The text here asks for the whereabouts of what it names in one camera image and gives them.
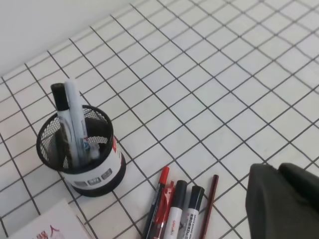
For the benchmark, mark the white robot brochure book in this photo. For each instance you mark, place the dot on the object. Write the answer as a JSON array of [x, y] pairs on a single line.
[[59, 222]]

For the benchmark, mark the black mesh pen holder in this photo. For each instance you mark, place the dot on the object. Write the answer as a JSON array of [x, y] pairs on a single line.
[[100, 176]]

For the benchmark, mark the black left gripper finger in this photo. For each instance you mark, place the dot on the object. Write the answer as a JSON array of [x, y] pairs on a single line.
[[282, 203]]

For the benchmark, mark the white pen in holder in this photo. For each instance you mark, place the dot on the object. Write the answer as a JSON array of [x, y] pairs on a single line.
[[86, 151]]

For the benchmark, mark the dark red pencil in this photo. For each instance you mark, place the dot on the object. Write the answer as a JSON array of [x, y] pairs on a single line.
[[209, 205]]

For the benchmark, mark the red-capped black pen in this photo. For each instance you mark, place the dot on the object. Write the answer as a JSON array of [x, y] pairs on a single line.
[[155, 203]]

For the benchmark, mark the red gel pen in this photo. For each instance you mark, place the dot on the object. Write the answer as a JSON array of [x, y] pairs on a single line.
[[162, 214]]

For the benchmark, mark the black-capped white marker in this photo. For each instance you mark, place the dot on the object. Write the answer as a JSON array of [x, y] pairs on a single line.
[[175, 213], [192, 213]]

